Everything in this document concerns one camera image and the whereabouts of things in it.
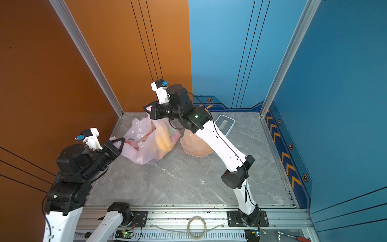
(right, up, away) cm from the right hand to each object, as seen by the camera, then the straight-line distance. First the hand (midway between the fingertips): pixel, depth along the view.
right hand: (145, 107), depth 61 cm
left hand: (-8, -12, 0) cm, 14 cm away
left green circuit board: (-14, -59, +10) cm, 62 cm away
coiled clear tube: (+17, -57, +9) cm, 60 cm away
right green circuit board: (+50, -57, +9) cm, 77 cm away
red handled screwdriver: (+66, -58, +8) cm, 88 cm away
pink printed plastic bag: (-2, -14, +9) cm, 17 cm away
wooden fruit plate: (+19, -21, +41) cm, 50 cm away
